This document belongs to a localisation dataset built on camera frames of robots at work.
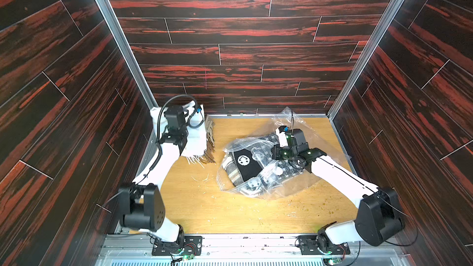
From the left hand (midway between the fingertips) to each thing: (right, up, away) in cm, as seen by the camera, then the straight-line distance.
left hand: (170, 106), depth 82 cm
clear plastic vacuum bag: (+50, -34, +7) cm, 61 cm away
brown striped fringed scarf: (+15, -24, +17) cm, 33 cm away
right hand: (+48, -19, +6) cm, 52 cm away
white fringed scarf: (+9, -20, +14) cm, 26 cm away
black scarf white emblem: (+36, -29, +11) cm, 47 cm away
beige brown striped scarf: (+27, -30, +11) cm, 42 cm away
